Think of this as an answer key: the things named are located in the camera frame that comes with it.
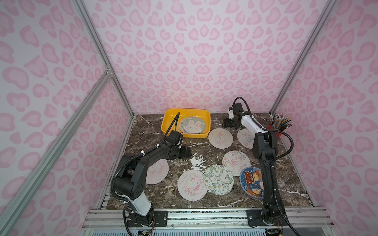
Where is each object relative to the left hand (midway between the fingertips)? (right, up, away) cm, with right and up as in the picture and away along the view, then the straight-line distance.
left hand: (186, 154), depth 93 cm
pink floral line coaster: (+31, -5, +1) cm, 32 cm away
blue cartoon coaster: (+38, -14, -7) cm, 42 cm away
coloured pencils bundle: (+60, +20, +2) cm, 63 cm away
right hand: (+30, +19, +17) cm, 39 cm away
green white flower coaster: (+19, -14, -7) cm, 25 cm away
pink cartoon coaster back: (+24, +9, +11) cm, 28 cm away
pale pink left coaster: (-17, -11, -3) cm, 21 cm away
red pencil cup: (+55, +17, +3) cm, 58 cm away
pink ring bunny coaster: (+4, -16, -8) cm, 19 cm away
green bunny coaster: (+5, +18, +20) cm, 27 cm away
